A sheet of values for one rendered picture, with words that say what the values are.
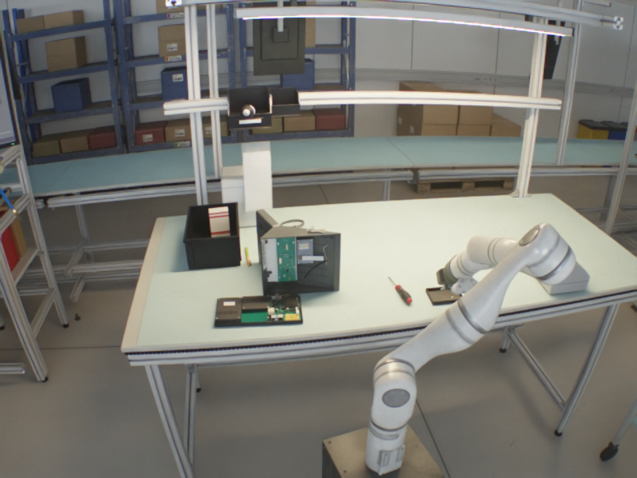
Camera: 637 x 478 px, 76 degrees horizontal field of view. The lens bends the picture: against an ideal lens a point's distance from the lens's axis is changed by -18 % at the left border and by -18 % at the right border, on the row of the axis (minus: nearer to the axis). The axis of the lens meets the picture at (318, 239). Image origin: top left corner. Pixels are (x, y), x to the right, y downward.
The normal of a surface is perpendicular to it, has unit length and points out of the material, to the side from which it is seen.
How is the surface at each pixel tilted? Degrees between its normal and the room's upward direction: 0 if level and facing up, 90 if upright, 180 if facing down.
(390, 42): 90
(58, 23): 90
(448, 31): 90
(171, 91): 90
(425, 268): 0
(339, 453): 0
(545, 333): 0
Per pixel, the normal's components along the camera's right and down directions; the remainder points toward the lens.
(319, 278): -0.27, 0.44
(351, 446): 0.00, -0.88
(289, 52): 0.21, 0.57
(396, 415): 0.01, 0.50
